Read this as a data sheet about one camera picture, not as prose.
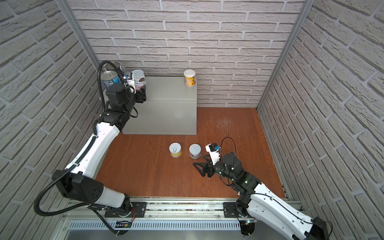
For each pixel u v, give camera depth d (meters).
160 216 0.73
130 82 0.60
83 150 0.44
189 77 0.79
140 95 0.65
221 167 0.61
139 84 0.69
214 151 0.63
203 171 0.63
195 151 0.89
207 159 0.74
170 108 0.85
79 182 0.39
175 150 0.89
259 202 0.50
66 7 0.70
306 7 0.70
